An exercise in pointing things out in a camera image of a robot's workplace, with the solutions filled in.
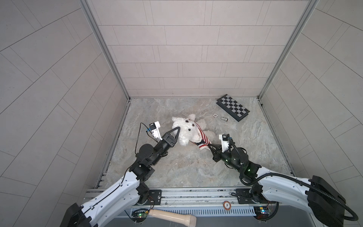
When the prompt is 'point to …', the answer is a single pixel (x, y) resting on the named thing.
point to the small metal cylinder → (225, 119)
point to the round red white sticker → (227, 205)
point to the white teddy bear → (188, 131)
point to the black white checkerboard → (232, 107)
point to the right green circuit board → (262, 212)
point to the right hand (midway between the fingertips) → (207, 147)
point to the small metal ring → (215, 115)
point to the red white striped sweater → (203, 143)
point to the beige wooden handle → (188, 220)
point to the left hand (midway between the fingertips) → (183, 129)
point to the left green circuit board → (140, 215)
